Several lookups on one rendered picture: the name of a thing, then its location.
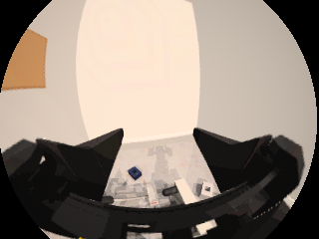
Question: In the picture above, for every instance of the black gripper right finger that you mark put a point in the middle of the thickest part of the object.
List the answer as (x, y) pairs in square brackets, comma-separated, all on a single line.
[(226, 157)]

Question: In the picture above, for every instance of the dark navy block with red arrow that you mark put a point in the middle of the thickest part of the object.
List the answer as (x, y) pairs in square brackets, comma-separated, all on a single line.
[(134, 172)]

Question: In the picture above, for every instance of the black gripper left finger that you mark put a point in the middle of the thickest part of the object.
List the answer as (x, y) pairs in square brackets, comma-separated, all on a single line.
[(90, 162)]

